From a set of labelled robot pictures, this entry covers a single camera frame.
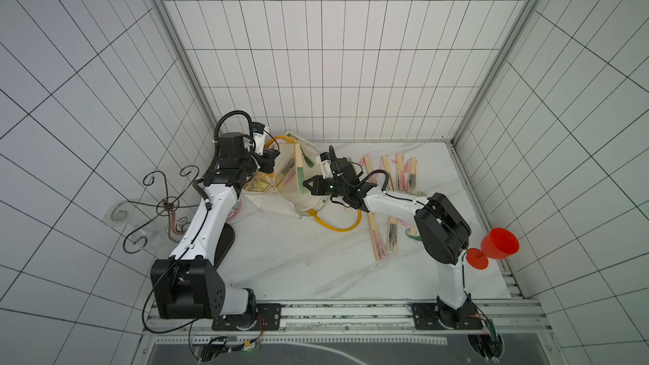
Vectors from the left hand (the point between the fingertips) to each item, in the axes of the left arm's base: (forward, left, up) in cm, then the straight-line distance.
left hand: (275, 155), depth 81 cm
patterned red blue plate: (-7, +19, -24) cm, 32 cm away
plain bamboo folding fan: (+16, -44, -26) cm, 53 cm away
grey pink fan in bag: (-17, -41, -24) cm, 50 cm away
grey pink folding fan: (+11, -54, -25) cm, 61 cm away
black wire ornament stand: (-20, +37, -3) cm, 42 cm away
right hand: (0, -10, -11) cm, 15 cm away
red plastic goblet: (-25, -68, -10) cm, 73 cm away
